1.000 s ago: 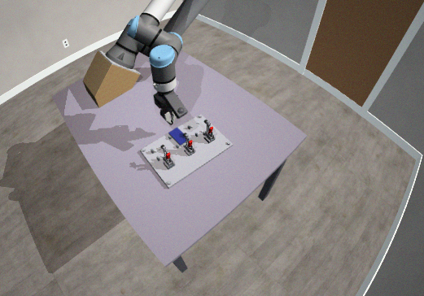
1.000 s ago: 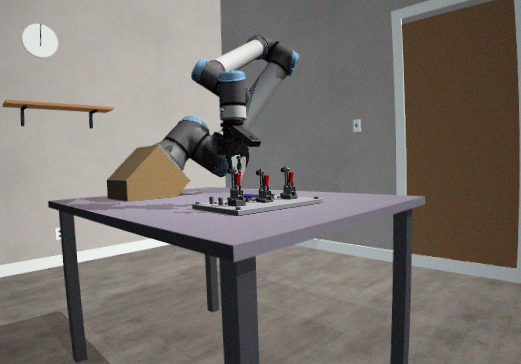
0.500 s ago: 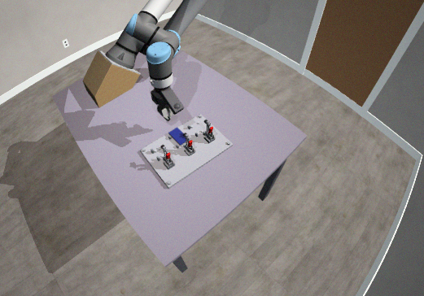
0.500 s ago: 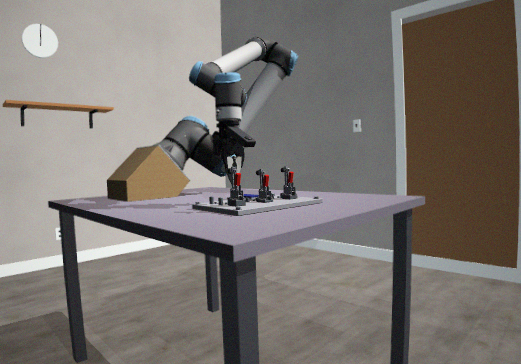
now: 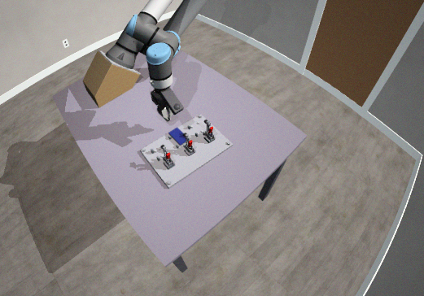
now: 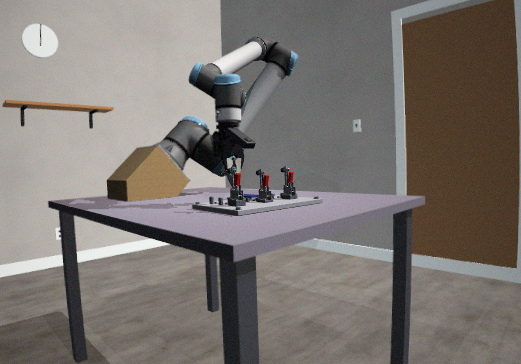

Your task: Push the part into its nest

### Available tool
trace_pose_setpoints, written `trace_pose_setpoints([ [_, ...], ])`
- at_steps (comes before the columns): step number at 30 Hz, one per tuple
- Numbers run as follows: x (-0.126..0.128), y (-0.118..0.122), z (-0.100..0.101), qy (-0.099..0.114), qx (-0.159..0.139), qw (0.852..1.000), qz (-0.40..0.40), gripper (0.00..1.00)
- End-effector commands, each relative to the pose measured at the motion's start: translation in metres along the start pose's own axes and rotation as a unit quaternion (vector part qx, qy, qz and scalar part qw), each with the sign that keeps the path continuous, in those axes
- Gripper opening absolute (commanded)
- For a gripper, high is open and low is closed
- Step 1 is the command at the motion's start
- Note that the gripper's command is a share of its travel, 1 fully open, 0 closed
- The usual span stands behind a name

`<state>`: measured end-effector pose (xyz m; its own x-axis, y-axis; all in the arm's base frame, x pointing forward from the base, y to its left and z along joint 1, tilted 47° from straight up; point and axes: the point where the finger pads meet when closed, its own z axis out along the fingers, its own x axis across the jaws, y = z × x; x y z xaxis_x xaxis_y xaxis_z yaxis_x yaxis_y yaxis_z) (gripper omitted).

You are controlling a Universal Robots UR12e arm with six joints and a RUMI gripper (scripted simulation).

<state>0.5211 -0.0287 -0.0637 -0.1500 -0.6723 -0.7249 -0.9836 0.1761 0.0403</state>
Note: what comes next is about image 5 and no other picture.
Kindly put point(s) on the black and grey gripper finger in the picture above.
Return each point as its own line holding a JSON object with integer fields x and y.
{"x": 169, "y": 113}
{"x": 162, "y": 112}

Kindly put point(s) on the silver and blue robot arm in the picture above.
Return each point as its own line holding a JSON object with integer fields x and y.
{"x": 145, "y": 37}

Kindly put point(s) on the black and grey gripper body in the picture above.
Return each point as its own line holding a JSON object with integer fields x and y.
{"x": 157, "y": 99}

